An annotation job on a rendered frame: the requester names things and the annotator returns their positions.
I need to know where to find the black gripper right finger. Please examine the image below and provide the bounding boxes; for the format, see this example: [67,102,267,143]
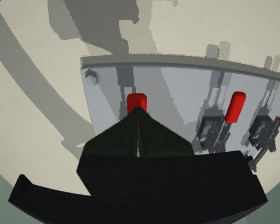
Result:
[138,107,195,157]

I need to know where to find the grey fixture plate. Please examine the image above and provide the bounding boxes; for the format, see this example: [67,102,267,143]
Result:
[80,62,280,157]

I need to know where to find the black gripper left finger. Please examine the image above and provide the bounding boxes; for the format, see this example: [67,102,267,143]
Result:
[81,107,138,157]

